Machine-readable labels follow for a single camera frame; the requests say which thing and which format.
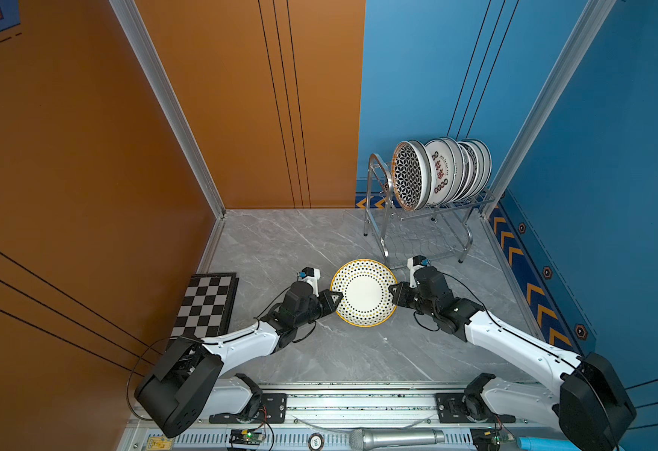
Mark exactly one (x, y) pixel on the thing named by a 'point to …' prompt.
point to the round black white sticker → (316, 442)
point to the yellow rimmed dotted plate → (367, 299)
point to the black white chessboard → (207, 305)
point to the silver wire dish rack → (406, 234)
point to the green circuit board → (243, 437)
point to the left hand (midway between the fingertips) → (346, 293)
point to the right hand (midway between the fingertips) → (389, 288)
